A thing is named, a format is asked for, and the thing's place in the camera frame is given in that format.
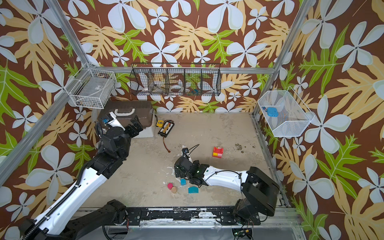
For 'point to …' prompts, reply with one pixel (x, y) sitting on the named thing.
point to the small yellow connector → (160, 123)
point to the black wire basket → (174, 79)
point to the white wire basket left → (91, 87)
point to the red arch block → (218, 150)
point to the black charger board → (166, 129)
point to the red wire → (169, 151)
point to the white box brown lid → (125, 110)
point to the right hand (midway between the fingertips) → (181, 166)
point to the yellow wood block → (215, 154)
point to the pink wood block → (220, 154)
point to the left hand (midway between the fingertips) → (128, 119)
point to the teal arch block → (193, 190)
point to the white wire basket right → (284, 113)
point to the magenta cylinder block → (170, 185)
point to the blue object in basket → (272, 111)
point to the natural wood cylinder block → (173, 189)
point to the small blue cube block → (183, 182)
